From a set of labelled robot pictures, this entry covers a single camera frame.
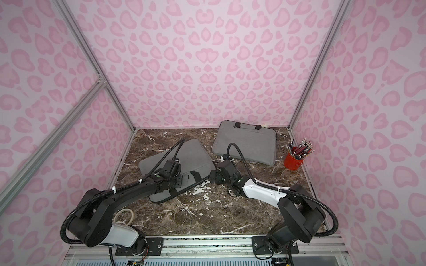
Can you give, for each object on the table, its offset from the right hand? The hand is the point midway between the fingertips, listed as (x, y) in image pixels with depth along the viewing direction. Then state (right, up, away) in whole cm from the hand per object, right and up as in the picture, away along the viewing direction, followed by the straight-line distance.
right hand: (218, 173), depth 89 cm
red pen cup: (+42, +5, +6) cm, 43 cm away
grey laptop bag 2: (+26, +17, +18) cm, 35 cm away
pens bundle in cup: (+45, +12, +1) cm, 47 cm away
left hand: (-21, -3, +3) cm, 22 cm away
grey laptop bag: (-13, +3, +9) cm, 16 cm away
